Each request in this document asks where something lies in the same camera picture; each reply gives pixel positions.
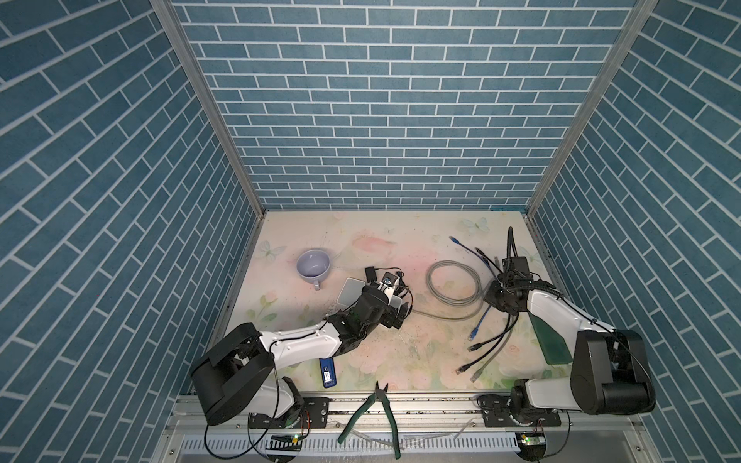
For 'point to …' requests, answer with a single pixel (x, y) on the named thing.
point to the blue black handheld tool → (329, 374)
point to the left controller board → (285, 443)
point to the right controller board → (531, 442)
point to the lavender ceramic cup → (313, 265)
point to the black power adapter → (370, 275)
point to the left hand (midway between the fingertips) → (396, 297)
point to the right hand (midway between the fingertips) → (488, 294)
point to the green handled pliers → (378, 394)
